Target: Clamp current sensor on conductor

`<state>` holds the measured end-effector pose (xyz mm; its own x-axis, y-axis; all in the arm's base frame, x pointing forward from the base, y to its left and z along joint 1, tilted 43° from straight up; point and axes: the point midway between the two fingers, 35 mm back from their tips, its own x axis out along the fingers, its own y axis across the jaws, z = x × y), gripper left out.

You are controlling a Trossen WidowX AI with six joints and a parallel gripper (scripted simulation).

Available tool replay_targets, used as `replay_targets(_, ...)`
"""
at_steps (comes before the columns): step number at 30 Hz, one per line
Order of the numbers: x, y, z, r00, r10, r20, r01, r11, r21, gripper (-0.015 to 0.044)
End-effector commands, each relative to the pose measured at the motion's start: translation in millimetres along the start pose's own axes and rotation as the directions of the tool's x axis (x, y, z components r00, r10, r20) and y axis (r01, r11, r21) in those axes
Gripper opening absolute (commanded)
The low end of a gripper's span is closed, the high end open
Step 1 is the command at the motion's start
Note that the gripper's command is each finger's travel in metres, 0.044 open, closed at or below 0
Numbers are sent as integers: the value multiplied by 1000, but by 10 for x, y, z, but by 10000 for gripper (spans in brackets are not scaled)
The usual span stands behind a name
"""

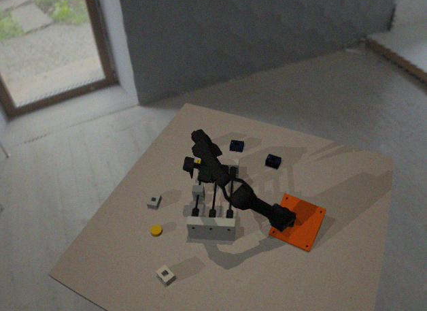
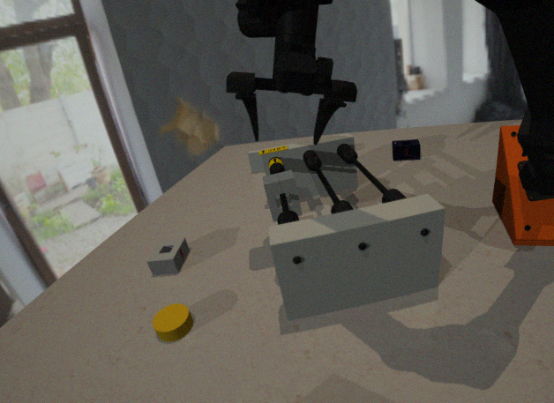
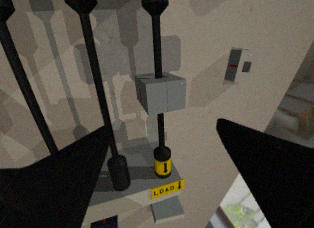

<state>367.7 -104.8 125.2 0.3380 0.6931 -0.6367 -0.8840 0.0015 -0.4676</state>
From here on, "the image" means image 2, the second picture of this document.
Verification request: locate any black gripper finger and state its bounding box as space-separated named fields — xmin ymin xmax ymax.
xmin=314 ymin=99 xmax=347 ymax=145
xmin=236 ymin=94 xmax=258 ymax=141

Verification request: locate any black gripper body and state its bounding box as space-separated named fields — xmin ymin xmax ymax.
xmin=227 ymin=34 xmax=357 ymax=103

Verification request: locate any yellow short cylinder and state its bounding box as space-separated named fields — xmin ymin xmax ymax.
xmin=153 ymin=303 xmax=193 ymax=342

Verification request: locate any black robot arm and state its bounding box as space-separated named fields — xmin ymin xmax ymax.
xmin=236 ymin=0 xmax=554 ymax=201

